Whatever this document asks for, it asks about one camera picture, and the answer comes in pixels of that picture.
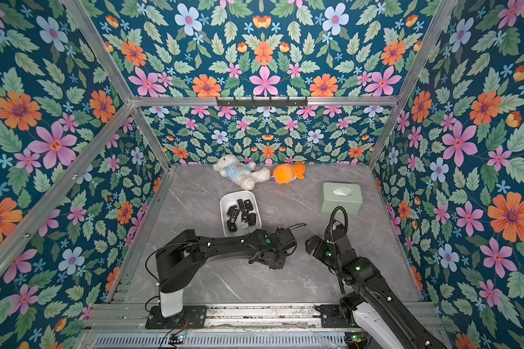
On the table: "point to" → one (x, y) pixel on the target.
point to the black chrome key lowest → (234, 215)
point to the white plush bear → (244, 173)
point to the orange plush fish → (284, 173)
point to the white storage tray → (240, 214)
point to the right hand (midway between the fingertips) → (313, 247)
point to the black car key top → (240, 203)
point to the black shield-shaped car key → (231, 211)
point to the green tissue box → (335, 194)
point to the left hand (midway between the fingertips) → (283, 263)
